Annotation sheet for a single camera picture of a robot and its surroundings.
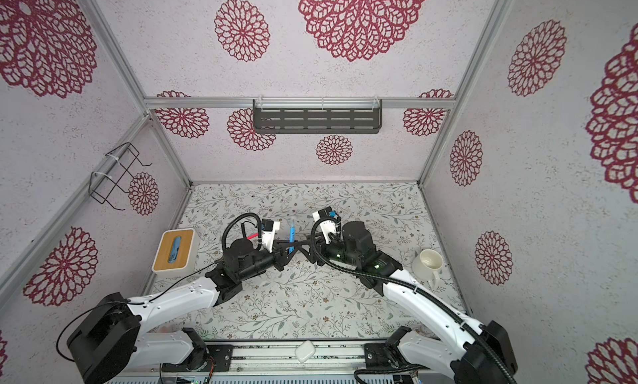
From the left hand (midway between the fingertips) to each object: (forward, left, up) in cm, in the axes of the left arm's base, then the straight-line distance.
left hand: (299, 247), depth 77 cm
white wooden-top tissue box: (+6, +46, -14) cm, 49 cm away
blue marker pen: (+1, +2, +5) cm, 6 cm away
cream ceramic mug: (-1, -44, -13) cm, 46 cm away
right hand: (-2, -1, +8) cm, 8 cm away
